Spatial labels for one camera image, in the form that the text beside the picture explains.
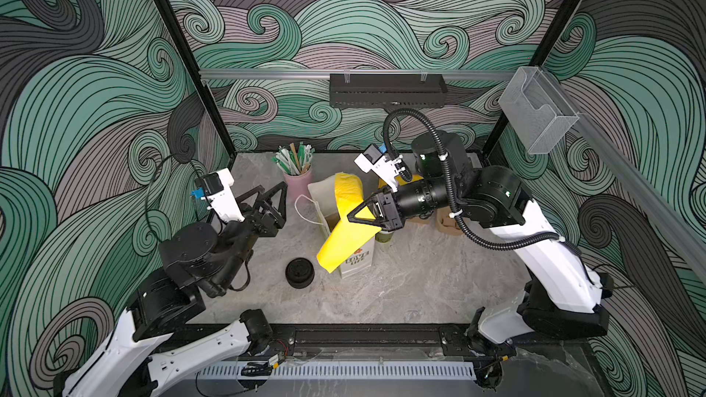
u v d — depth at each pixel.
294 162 0.97
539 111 0.79
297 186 0.92
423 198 0.43
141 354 0.38
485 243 0.36
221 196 0.42
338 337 0.76
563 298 0.39
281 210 0.48
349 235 0.49
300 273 0.81
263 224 0.43
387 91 0.96
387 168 0.46
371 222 0.47
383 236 0.89
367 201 0.47
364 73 0.94
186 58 0.89
